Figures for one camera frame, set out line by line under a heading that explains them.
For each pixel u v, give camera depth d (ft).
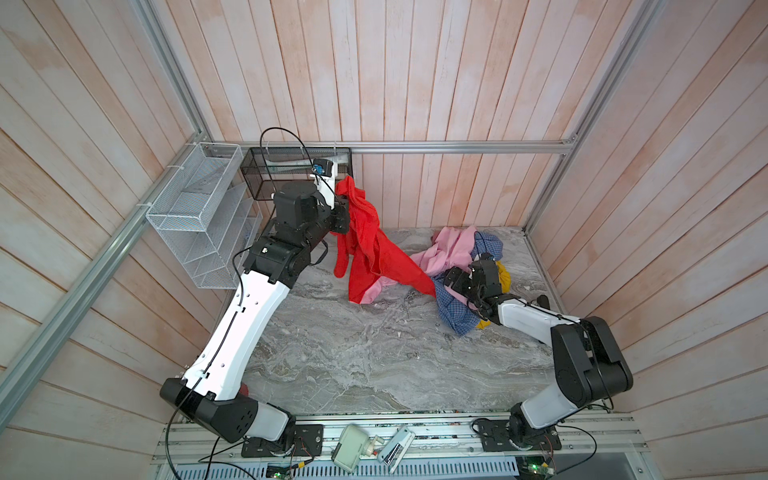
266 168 2.87
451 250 3.14
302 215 1.49
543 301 3.12
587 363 1.50
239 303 1.38
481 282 2.39
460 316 2.89
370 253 2.40
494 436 2.40
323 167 1.73
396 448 2.31
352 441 2.30
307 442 2.39
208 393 1.25
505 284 3.30
